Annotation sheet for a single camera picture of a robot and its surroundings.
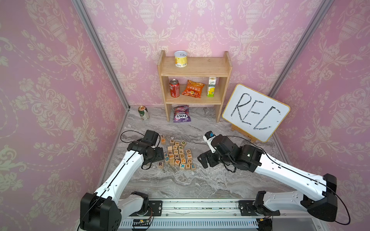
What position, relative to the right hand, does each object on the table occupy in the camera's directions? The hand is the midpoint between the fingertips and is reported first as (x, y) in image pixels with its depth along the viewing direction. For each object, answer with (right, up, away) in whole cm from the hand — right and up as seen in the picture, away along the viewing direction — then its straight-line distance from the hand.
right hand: (205, 154), depth 71 cm
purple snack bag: (-14, +22, +42) cm, 49 cm away
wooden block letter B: (-25, +3, +26) cm, 37 cm away
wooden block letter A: (-15, -8, +17) cm, 24 cm away
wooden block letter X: (-16, -6, +19) cm, 25 cm away
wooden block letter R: (-25, -10, +16) cm, 32 cm away
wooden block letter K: (-12, -10, +16) cm, 23 cm away
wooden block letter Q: (-22, -8, +18) cm, 30 cm away
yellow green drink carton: (+6, +38, +20) cm, 44 cm away
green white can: (-42, +23, +35) cm, 59 cm away
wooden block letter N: (-20, +2, +26) cm, 33 cm away
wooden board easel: (+30, +7, +29) cm, 43 cm away
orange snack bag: (-5, +38, +26) cm, 47 cm away
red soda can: (-17, +37, +20) cm, 46 cm away
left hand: (-25, -4, +10) cm, 28 cm away
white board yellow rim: (+35, +21, +21) cm, 46 cm away
